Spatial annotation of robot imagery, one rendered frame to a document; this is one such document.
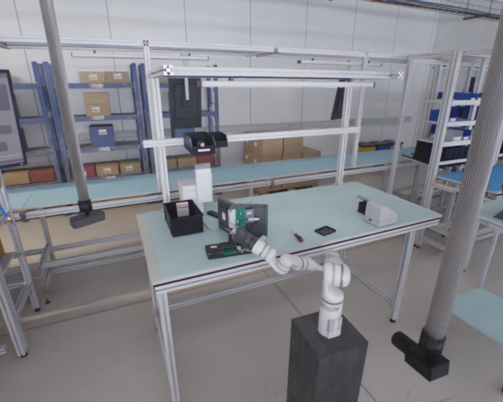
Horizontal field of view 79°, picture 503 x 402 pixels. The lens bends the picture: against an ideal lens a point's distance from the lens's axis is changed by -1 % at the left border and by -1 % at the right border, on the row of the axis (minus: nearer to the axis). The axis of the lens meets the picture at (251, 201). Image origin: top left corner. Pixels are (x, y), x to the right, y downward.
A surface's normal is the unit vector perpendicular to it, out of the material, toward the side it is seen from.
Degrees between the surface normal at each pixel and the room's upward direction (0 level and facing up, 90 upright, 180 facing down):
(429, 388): 0
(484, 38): 90
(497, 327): 0
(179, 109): 98
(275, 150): 90
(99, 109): 90
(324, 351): 0
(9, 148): 101
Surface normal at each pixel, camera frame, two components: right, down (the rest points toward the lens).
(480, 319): 0.00, -0.94
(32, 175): 0.40, 0.32
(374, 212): -0.90, 0.15
